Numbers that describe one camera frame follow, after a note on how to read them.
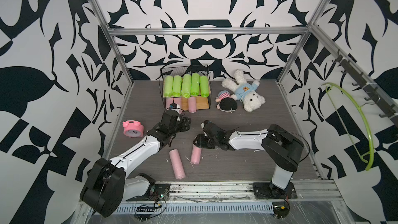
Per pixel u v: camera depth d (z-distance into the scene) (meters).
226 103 1.01
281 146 0.51
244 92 1.04
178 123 0.71
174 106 0.77
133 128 0.85
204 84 0.91
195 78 0.94
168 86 0.91
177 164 0.80
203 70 1.17
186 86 0.89
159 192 0.73
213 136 0.70
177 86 0.91
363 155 0.60
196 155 0.83
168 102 1.02
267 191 0.74
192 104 1.02
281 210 0.72
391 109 0.50
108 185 0.40
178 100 1.03
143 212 0.72
